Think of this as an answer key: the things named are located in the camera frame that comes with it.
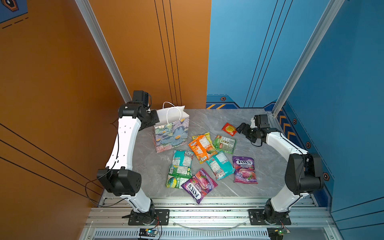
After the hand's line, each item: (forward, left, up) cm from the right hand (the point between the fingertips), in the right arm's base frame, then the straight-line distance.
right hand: (241, 131), depth 94 cm
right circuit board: (-51, -11, -14) cm, 54 cm away
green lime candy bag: (-26, +39, -8) cm, 47 cm away
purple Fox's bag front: (-31, +26, -9) cm, 41 cm away
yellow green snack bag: (+1, +20, -8) cm, 22 cm away
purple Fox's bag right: (-21, 0, -10) cm, 24 cm away
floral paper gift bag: (-7, +42, +8) cm, 43 cm away
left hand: (-4, +50, +17) cm, 52 cm away
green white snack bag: (-3, +9, -10) cm, 14 cm away
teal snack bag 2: (-19, +14, -8) cm, 25 cm away
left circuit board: (-51, +51, -13) cm, 73 cm away
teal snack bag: (-14, +36, -9) cm, 40 cm away
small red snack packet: (+10, +3, -11) cm, 15 cm away
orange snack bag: (-8, +25, -7) cm, 27 cm away
